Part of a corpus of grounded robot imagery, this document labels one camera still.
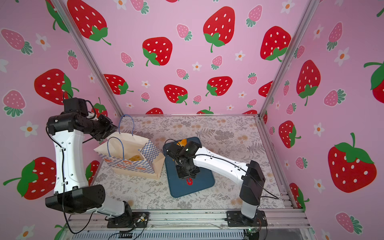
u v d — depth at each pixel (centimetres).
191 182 69
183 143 104
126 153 96
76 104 50
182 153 53
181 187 84
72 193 39
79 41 79
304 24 73
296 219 159
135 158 92
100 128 61
